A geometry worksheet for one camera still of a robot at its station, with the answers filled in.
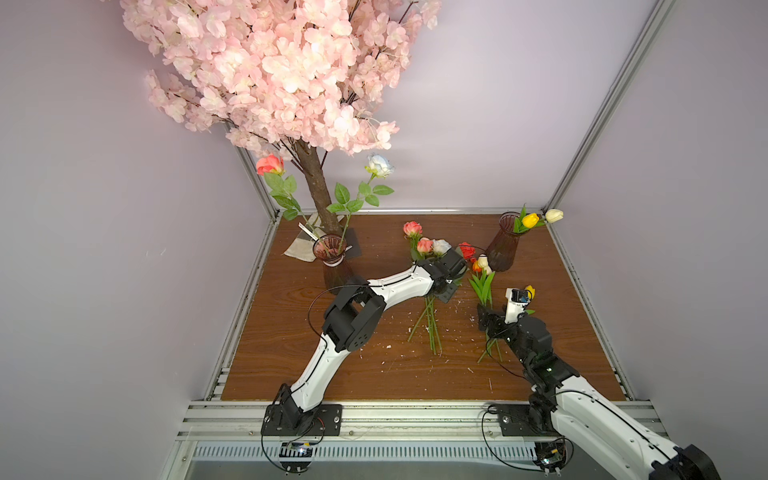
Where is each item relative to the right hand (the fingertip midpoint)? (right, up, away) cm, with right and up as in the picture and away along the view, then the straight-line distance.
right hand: (492, 301), depth 83 cm
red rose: (-2, +13, +20) cm, 24 cm away
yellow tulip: (+8, +23, -4) cm, 24 cm away
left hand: (-10, +2, +13) cm, 16 cm away
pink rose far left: (-21, +21, +27) cm, 40 cm away
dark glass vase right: (+8, +15, +12) cm, 20 cm away
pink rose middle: (-17, +16, +20) cm, 31 cm away
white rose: (-12, +15, +20) cm, 28 cm away
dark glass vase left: (-47, +14, +7) cm, 50 cm away
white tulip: (+16, +25, -2) cm, 29 cm away
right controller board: (+10, -34, -13) cm, 38 cm away
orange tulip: (+1, +3, +12) cm, 12 cm away
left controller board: (-53, -36, -11) cm, 65 cm away
